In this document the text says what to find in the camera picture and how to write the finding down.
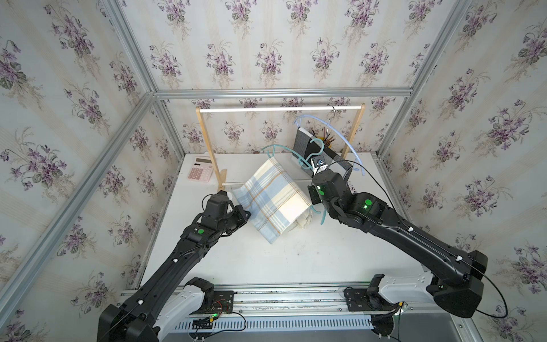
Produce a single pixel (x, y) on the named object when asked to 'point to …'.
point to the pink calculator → (202, 169)
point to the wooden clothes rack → (220, 175)
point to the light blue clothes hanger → (339, 132)
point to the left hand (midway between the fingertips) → (254, 216)
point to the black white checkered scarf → (305, 147)
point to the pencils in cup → (326, 140)
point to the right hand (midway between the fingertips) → (319, 178)
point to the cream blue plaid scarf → (275, 201)
